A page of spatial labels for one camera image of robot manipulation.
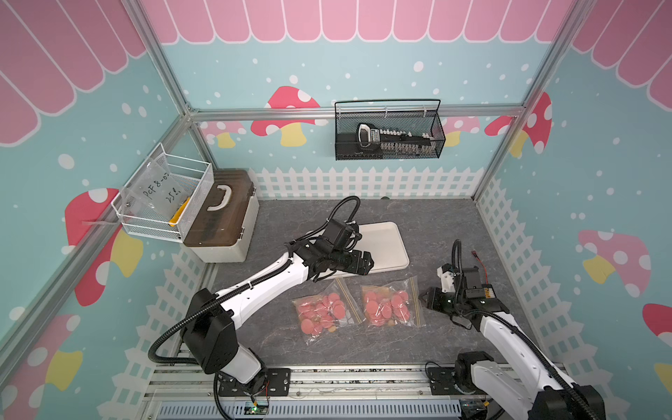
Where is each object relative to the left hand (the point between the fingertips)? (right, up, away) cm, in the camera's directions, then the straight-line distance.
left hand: (361, 266), depth 79 cm
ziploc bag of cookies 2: (+11, -14, +7) cm, 19 cm away
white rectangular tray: (+11, +5, +26) cm, 29 cm away
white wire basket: (-51, +28, +2) cm, 58 cm away
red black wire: (+48, -4, +18) cm, 51 cm away
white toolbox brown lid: (-45, +12, +6) cm, 47 cm away
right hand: (+21, -11, +6) cm, 25 cm away
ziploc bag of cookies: (-13, -16, +4) cm, 21 cm away
